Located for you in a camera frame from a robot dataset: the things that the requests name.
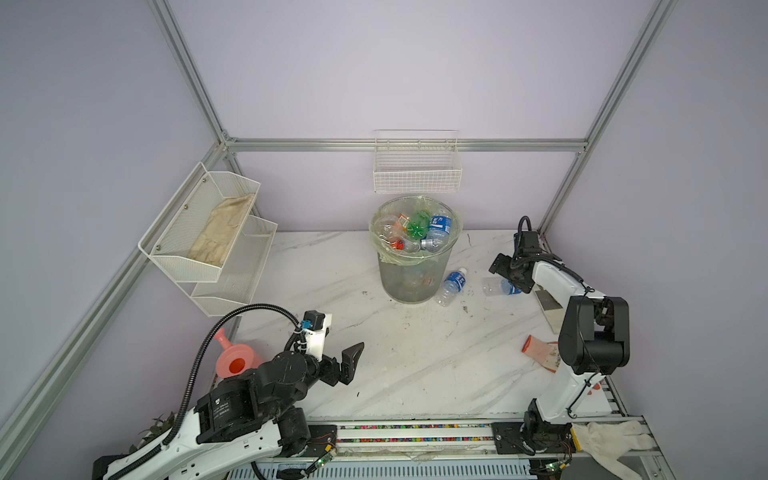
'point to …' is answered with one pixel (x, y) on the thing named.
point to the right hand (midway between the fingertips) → (504, 271)
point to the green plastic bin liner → (411, 204)
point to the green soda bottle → (418, 226)
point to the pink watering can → (234, 359)
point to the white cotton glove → (608, 443)
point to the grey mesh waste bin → (421, 283)
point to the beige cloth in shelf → (218, 235)
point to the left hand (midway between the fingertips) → (344, 341)
